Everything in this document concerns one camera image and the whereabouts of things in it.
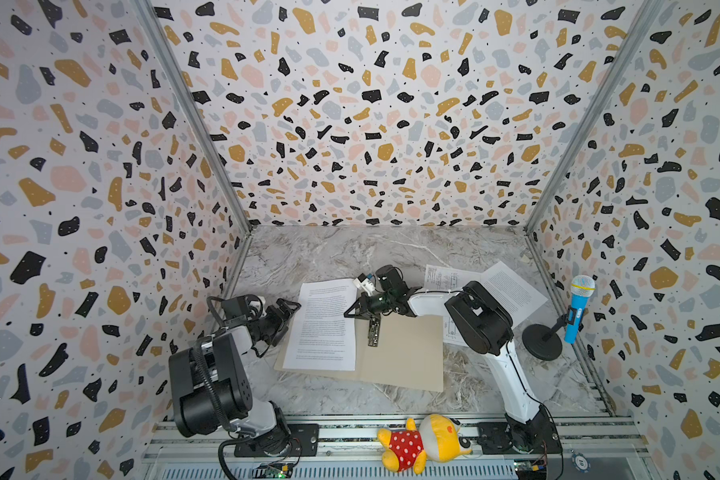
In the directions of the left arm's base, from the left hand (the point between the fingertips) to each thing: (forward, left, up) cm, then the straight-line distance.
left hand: (293, 311), depth 90 cm
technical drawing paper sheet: (+16, -50, -7) cm, 53 cm away
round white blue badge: (-39, -74, -5) cm, 83 cm away
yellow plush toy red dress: (-34, -38, +3) cm, 51 cm away
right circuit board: (-40, -62, -7) cm, 74 cm away
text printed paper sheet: (-5, -8, -7) cm, 12 cm away
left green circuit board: (-39, 0, -6) cm, 39 cm away
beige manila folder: (-11, -35, -6) cm, 37 cm away
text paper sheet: (+9, -75, -8) cm, 75 cm away
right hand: (0, -14, -1) cm, 14 cm away
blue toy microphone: (-5, -76, +20) cm, 78 cm away
